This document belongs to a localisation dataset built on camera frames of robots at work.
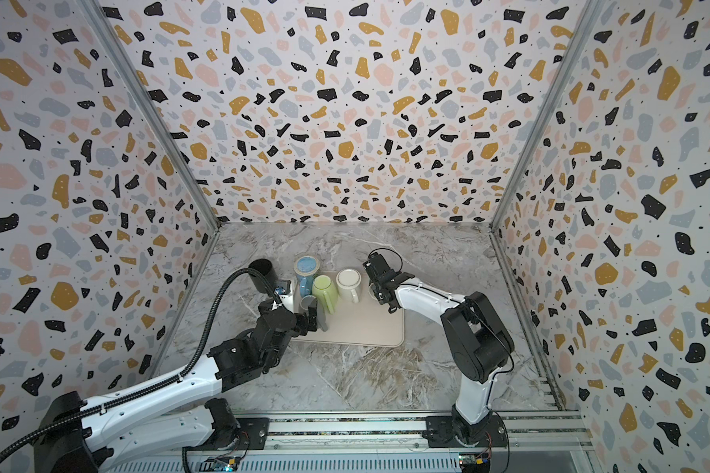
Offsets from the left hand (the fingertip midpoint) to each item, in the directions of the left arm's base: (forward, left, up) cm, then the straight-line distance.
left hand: (304, 300), depth 77 cm
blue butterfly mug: (+17, +3, -8) cm, 19 cm away
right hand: (+13, -25, -12) cm, 31 cm away
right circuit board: (-34, -42, -20) cm, 58 cm away
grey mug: (-2, -3, +2) cm, 4 cm away
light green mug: (+9, -3, -10) cm, 13 cm away
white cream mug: (+13, -10, -12) cm, 20 cm away
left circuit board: (-33, +19, -19) cm, 43 cm away
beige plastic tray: (+3, -16, -20) cm, 26 cm away
